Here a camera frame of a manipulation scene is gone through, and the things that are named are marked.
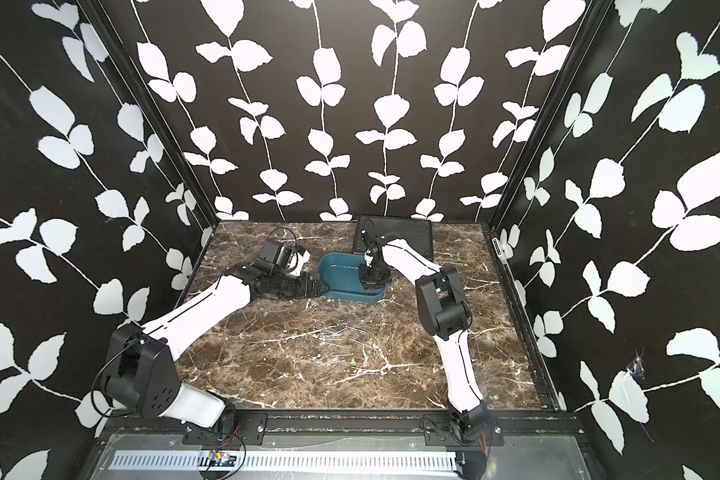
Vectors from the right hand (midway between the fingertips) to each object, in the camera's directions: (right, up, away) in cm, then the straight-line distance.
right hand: (363, 280), depth 98 cm
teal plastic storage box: (-9, +2, +9) cm, 13 cm away
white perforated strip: (-17, -40, -28) cm, 52 cm away
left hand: (-12, 0, -14) cm, 19 cm away
